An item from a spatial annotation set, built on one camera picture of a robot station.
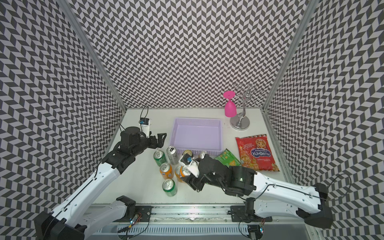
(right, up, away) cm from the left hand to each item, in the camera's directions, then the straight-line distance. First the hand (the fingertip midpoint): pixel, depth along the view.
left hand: (158, 134), depth 77 cm
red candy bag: (+55, -12, +13) cm, 58 cm away
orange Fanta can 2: (+23, -11, +5) cm, 26 cm away
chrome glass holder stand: (+52, +7, +31) cm, 61 cm away
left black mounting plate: (-5, -37, -4) cm, 38 cm away
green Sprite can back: (+6, -26, -2) cm, 27 cm away
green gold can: (+15, -10, +6) cm, 19 cm away
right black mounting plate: (+41, -40, -2) cm, 57 cm away
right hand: (+17, -15, -14) cm, 26 cm away
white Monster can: (+7, -12, +4) cm, 14 cm away
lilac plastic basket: (+20, -2, +26) cm, 33 cm away
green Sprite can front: (0, -13, +4) cm, 14 cm away
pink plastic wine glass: (+42, +15, +19) cm, 48 cm away
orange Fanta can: (+4, -19, 0) cm, 19 cm away
